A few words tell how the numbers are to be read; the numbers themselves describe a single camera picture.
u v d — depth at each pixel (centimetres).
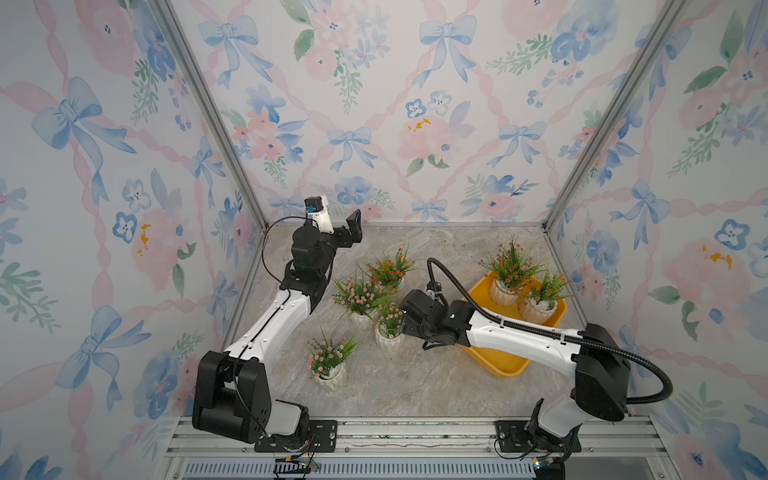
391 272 87
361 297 82
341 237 70
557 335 47
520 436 73
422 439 75
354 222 70
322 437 74
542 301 88
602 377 43
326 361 74
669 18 69
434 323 60
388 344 84
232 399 41
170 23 69
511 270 89
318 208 64
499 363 82
